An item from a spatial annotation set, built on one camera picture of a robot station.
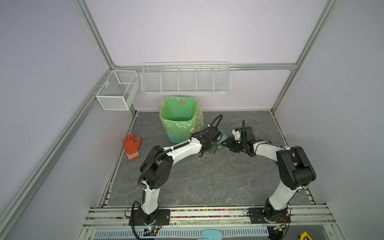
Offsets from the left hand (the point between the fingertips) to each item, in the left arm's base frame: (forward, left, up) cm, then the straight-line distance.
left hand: (211, 147), depth 90 cm
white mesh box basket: (+40, +61, +15) cm, 74 cm away
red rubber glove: (+9, +53, -9) cm, 55 cm away
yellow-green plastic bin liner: (+26, +18, +3) cm, 32 cm away
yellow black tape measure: (-46, -38, -6) cm, 60 cm away
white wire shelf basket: (+41, +13, +22) cm, 48 cm away
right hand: (+3, -8, -3) cm, 9 cm away
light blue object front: (-43, +4, -8) cm, 43 cm away
